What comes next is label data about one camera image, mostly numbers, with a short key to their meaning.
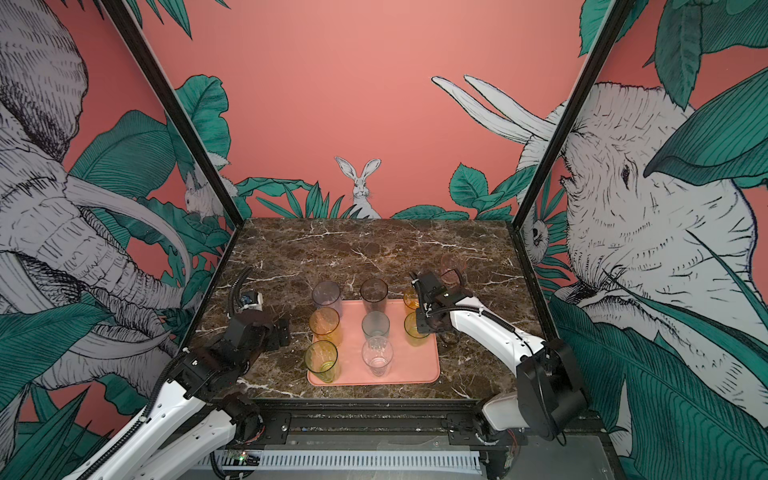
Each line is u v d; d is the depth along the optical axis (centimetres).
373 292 94
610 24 71
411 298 94
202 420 60
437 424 77
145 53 75
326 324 79
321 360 79
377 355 83
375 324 90
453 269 104
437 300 62
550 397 42
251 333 56
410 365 84
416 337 82
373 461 70
